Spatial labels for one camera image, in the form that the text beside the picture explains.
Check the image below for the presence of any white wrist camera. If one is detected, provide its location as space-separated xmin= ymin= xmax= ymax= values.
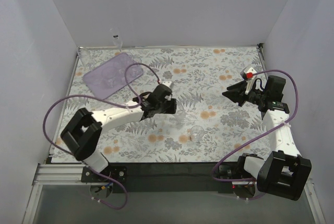
xmin=241 ymin=66 xmax=257 ymax=95
xmin=161 ymin=81 xmax=174 ymax=89

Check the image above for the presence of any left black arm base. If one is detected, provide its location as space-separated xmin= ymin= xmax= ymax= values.
xmin=81 ymin=164 xmax=128 ymax=199

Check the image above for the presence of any clear stemmed glass back left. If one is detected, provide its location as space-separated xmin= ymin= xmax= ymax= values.
xmin=77 ymin=46 xmax=95 ymax=71

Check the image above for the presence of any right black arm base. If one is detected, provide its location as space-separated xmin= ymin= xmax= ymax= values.
xmin=212 ymin=162 xmax=264 ymax=201

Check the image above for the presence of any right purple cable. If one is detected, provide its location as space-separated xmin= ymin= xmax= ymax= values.
xmin=210 ymin=69 xmax=299 ymax=199

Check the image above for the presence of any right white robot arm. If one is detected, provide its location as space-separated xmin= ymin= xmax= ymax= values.
xmin=223 ymin=72 xmax=312 ymax=201

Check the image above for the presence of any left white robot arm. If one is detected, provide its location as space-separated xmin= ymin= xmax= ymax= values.
xmin=61 ymin=81 xmax=177 ymax=174

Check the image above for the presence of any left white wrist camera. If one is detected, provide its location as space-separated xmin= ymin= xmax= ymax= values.
xmin=161 ymin=81 xmax=174 ymax=89

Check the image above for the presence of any clear champagne flute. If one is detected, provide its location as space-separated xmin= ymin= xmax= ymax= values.
xmin=110 ymin=27 xmax=123 ymax=52

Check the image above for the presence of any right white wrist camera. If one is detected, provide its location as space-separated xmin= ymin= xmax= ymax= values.
xmin=241 ymin=66 xmax=257 ymax=95

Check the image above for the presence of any purple plastic tray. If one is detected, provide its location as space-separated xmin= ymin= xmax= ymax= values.
xmin=83 ymin=52 xmax=144 ymax=99

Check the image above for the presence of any large clear tumbler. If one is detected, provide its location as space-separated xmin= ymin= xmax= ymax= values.
xmin=129 ymin=56 xmax=142 ymax=77
xmin=101 ymin=66 xmax=117 ymax=88

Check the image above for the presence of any floral patterned tablecloth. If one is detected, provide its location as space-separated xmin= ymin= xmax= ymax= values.
xmin=52 ymin=46 xmax=277 ymax=164

